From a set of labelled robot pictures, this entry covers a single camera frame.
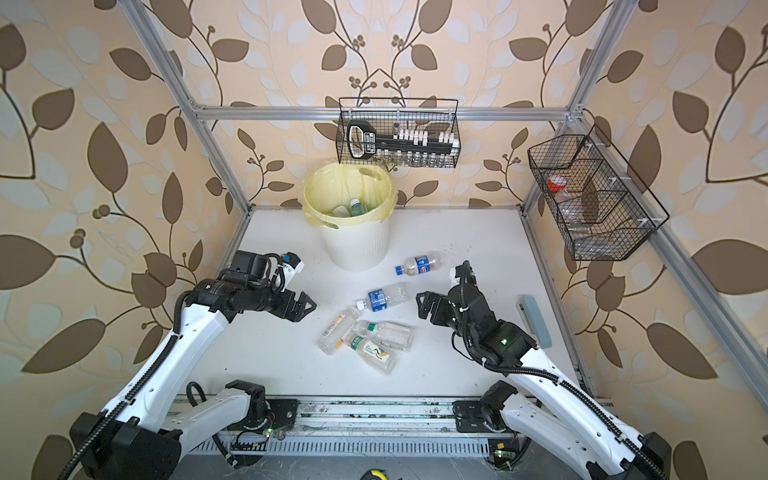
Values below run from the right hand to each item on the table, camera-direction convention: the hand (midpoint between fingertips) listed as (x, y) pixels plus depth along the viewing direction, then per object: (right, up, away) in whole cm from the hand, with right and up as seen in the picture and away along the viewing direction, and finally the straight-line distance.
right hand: (432, 302), depth 75 cm
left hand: (-34, +1, +1) cm, 34 cm away
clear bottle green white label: (-15, -14, +4) cm, 21 cm away
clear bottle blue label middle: (-14, -2, +14) cm, 20 cm away
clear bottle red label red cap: (-28, +25, +25) cm, 45 cm away
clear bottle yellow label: (-29, -13, +9) cm, 33 cm away
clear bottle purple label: (-22, +26, +24) cm, 42 cm away
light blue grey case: (+31, -6, +11) cm, 33 cm away
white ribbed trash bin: (-21, +14, +16) cm, 30 cm away
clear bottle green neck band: (-11, -12, +11) cm, 20 cm away
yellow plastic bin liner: (-31, +34, +23) cm, 51 cm away
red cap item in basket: (+35, +31, +5) cm, 47 cm away
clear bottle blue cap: (-1, +7, +24) cm, 25 cm away
